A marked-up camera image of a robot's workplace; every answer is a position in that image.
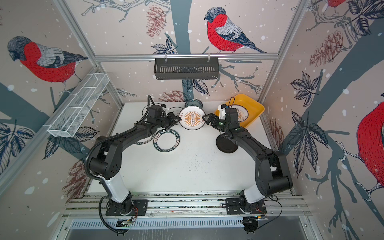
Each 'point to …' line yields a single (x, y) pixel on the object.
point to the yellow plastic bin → (254, 108)
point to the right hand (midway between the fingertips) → (206, 120)
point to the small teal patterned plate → (194, 102)
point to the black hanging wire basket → (186, 69)
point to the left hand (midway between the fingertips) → (181, 118)
